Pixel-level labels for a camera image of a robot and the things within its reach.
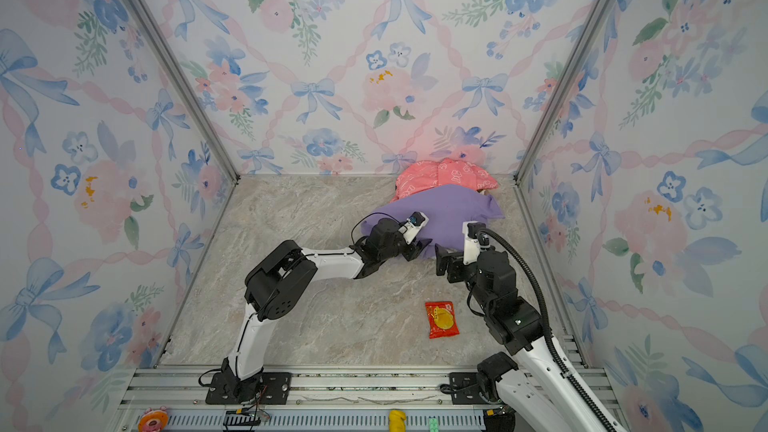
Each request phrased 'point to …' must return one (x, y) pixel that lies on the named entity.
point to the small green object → (433, 425)
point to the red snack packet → (442, 320)
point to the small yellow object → (396, 421)
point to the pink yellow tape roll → (153, 420)
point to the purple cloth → (441, 213)
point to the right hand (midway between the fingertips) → (454, 242)
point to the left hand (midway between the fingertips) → (427, 231)
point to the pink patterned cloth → (415, 175)
